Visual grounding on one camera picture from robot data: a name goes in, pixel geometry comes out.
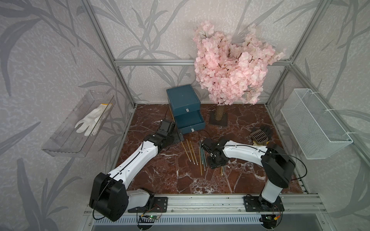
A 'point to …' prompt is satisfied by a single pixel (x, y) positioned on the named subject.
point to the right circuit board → (269, 220)
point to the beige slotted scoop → (259, 136)
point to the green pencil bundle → (203, 156)
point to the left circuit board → (148, 219)
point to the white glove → (94, 120)
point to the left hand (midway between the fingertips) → (177, 137)
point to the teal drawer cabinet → (183, 99)
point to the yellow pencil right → (221, 167)
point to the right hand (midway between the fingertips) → (212, 165)
